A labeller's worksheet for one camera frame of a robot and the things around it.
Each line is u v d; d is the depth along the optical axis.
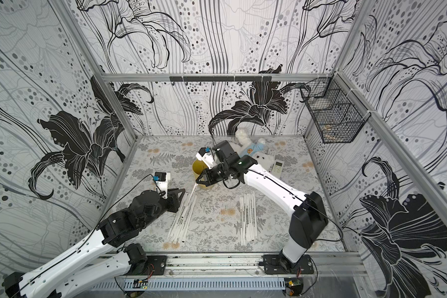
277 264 0.72
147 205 0.50
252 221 0.84
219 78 0.91
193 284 0.76
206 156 0.69
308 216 0.42
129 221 0.51
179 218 0.85
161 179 0.60
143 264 0.65
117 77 0.91
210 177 0.65
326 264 0.73
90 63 0.84
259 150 1.00
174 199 0.60
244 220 0.84
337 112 0.88
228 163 0.59
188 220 0.84
